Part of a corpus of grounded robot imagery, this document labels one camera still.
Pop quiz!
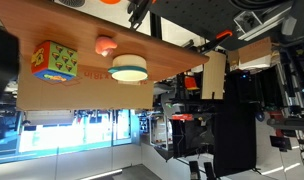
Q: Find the orange round object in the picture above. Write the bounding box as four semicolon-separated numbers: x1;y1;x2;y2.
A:
98;0;122;5

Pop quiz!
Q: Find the brown cardboard box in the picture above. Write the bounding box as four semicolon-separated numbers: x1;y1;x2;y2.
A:
227;36;274;67

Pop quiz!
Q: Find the brown cardboard sheet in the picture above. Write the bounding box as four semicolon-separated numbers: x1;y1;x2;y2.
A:
15;55;156;112

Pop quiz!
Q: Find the black cable bundle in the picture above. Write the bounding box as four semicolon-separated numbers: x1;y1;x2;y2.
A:
229;0;295;11

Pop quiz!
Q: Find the black perforated breadboard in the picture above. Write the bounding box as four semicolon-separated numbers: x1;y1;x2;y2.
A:
148;0;250;51

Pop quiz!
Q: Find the small red object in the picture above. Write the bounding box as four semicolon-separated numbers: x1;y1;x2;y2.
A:
184;76;200;92

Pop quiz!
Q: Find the colourful patterned cube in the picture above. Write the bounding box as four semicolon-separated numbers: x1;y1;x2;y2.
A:
30;40;79;84

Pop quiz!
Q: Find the large glass window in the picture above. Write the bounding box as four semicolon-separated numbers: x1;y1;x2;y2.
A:
0;109;141;166

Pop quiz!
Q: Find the black round mesh object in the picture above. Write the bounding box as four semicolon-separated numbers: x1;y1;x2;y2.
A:
56;0;87;8

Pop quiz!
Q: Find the small black monitor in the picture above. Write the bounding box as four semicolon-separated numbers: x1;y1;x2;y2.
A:
269;135;293;153

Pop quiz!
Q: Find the red label bar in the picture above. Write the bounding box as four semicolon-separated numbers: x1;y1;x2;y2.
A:
171;113;195;121

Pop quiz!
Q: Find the cream bowl teal rim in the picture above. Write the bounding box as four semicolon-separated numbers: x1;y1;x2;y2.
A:
107;53;149;83

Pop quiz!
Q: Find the aluminium extrusion rail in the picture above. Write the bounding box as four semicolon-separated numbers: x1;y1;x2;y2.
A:
233;9;288;42

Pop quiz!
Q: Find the orange black bar clamp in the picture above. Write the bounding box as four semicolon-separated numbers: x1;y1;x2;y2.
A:
191;29;234;56
126;0;157;30

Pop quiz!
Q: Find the black equipment rack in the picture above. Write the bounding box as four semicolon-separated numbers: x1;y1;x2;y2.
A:
171;119;216;159

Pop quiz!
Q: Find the pink plush toy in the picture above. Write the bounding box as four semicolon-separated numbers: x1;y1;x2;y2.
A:
94;35;119;58

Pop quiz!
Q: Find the black blurry foreground object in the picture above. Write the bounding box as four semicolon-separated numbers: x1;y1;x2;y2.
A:
0;25;21;102

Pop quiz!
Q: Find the light wood panel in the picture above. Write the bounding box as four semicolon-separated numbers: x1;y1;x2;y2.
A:
200;50;227;101

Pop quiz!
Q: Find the silver metal tripod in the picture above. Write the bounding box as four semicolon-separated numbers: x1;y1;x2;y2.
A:
293;128;304;180

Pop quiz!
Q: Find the white block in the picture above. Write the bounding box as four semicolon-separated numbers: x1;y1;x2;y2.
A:
237;54;273;72

